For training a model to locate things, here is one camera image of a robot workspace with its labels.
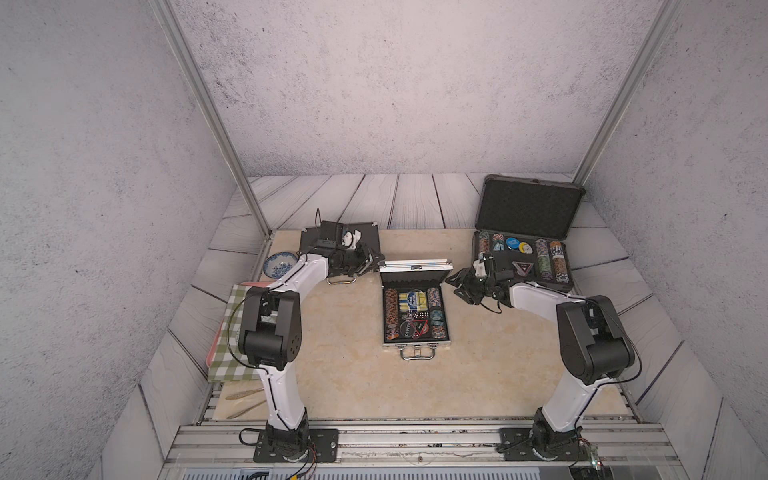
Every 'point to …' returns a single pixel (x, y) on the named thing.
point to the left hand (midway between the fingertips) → (386, 259)
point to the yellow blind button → (525, 248)
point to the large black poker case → (524, 224)
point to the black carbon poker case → (320, 241)
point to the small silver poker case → (416, 306)
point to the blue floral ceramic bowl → (277, 264)
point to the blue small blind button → (512, 243)
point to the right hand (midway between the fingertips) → (449, 282)
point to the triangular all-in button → (522, 268)
